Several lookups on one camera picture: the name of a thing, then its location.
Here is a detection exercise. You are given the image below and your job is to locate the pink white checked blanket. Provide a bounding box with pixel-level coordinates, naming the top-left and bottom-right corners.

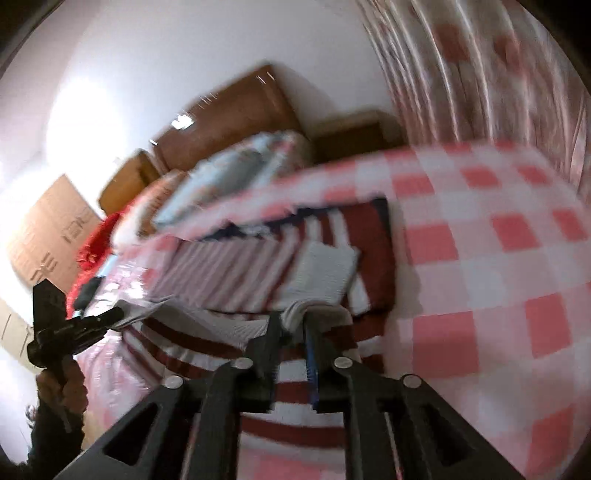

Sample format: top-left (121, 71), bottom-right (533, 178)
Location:
top-left (69, 138), bottom-right (591, 480)

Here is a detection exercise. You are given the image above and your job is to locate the blue floral pillow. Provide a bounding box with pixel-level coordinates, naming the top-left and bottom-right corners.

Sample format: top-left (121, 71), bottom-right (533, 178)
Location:
top-left (152, 131), bottom-right (315, 232)

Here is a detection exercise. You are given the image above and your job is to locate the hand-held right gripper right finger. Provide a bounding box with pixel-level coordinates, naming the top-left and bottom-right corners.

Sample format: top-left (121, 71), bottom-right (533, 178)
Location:
top-left (302, 311), bottom-right (527, 480)

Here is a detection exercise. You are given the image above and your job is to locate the dark cloth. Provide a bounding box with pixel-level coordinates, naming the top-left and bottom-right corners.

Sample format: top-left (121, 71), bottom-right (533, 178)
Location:
top-left (74, 277), bottom-right (102, 310)

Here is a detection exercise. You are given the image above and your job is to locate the light wooden wardrobe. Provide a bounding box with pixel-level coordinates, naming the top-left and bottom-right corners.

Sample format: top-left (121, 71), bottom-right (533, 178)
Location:
top-left (7, 174), bottom-right (105, 296)

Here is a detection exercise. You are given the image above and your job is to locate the red blanket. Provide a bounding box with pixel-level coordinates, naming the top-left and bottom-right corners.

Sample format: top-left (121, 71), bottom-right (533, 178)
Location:
top-left (65, 208), bottom-right (130, 319)

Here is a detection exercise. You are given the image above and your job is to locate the wooden nightstand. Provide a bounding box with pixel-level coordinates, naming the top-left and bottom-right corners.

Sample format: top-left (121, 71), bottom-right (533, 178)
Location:
top-left (311, 108), bottom-right (402, 162)

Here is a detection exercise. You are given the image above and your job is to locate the person's left forearm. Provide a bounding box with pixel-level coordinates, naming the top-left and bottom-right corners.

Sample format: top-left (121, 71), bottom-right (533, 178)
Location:
top-left (18, 401), bottom-right (88, 480)

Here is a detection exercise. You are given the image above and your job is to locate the large wooden headboard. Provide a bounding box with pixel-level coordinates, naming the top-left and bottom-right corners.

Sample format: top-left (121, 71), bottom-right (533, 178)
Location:
top-left (152, 65), bottom-right (303, 174)

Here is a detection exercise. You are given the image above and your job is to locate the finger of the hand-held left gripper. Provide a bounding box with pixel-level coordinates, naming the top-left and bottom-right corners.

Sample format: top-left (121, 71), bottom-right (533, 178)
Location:
top-left (69, 307), bottom-right (125, 337)
top-left (33, 279), bottom-right (68, 333)

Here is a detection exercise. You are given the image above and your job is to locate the red grey striped sweater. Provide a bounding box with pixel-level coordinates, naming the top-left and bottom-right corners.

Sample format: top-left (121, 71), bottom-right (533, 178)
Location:
top-left (117, 198), bottom-right (398, 450)

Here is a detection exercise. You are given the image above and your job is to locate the person's left hand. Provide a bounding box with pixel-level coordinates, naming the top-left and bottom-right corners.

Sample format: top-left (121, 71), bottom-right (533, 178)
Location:
top-left (36, 357), bottom-right (88, 428)

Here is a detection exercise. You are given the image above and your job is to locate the small wooden headboard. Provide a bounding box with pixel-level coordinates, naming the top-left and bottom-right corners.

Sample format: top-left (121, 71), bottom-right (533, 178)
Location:
top-left (99, 150), bottom-right (162, 215)

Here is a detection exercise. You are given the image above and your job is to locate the pink tulip print curtain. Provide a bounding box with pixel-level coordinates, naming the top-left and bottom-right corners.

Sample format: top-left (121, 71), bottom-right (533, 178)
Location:
top-left (355, 0), bottom-right (591, 195)

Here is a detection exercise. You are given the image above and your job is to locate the orange floral pillow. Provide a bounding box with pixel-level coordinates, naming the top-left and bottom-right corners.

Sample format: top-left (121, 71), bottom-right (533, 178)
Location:
top-left (111, 171), bottom-right (185, 241)

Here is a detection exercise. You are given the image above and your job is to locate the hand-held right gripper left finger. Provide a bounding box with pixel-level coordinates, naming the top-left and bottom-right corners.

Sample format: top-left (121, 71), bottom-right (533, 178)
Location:
top-left (53, 311), bottom-right (282, 480)

